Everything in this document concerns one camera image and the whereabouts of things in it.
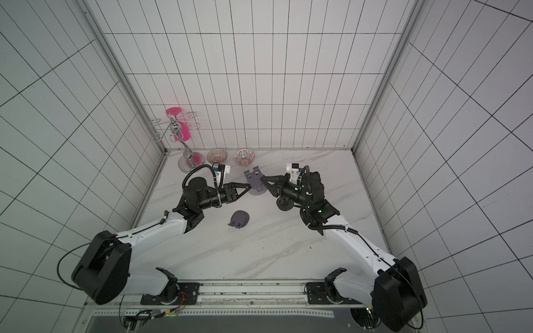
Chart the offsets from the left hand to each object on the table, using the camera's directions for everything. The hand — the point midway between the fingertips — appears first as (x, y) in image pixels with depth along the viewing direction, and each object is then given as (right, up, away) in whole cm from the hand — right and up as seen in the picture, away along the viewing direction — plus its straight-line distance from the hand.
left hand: (248, 190), depth 77 cm
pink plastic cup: (-40, +28, +38) cm, 62 cm away
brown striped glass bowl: (-22, +15, +37) cm, 46 cm away
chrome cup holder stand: (-36, +12, +35) cm, 52 cm away
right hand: (+5, +6, -7) cm, 10 cm away
